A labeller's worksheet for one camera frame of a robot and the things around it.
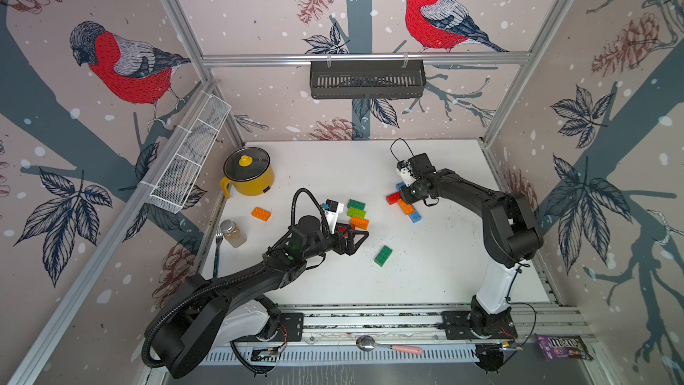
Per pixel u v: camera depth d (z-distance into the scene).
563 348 0.68
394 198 0.97
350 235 0.71
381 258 0.86
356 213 0.97
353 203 0.98
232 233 0.84
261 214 0.97
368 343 0.71
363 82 1.05
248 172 1.01
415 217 0.95
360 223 0.93
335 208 0.73
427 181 0.72
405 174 0.90
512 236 0.50
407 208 0.95
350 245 0.70
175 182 0.82
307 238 0.63
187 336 0.41
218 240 0.90
